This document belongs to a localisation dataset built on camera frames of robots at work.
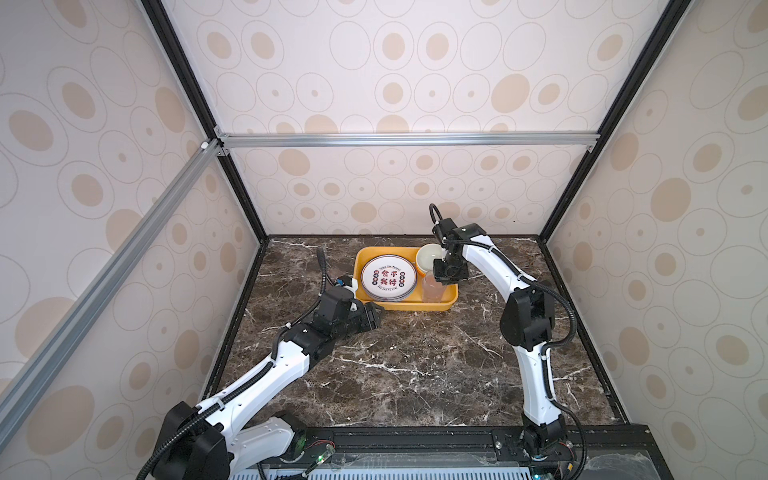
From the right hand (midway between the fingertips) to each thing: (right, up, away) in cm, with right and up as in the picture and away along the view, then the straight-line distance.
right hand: (442, 280), depth 96 cm
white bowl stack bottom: (-4, +8, +7) cm, 12 cm away
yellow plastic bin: (-9, -8, +6) cm, 13 cm away
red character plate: (-17, +1, +8) cm, 19 cm away
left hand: (-18, -7, -18) cm, 26 cm away
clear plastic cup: (-3, -4, +3) cm, 5 cm away
